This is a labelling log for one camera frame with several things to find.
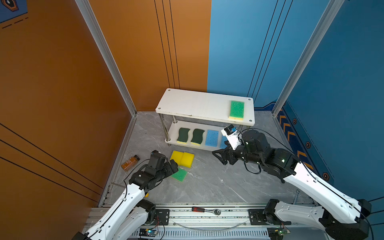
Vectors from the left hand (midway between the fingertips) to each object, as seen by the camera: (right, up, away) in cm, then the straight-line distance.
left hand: (172, 166), depth 81 cm
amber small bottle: (-27, 0, +8) cm, 28 cm away
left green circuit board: (-10, -29, -10) cm, 32 cm away
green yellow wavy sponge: (+14, +15, +16) cm, 26 cm away
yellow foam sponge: (+1, +3, +13) cm, 13 cm away
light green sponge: (+3, -7, +6) cm, 10 cm away
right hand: (+22, +13, -16) cm, 30 cm away
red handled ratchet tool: (+23, -20, -7) cm, 32 cm away
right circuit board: (+51, -29, -10) cm, 60 cm away
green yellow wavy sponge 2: (+4, +15, +15) cm, 22 cm away
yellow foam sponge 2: (+7, +1, +12) cm, 14 cm away
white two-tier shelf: (+15, +27, -9) cm, 32 cm away
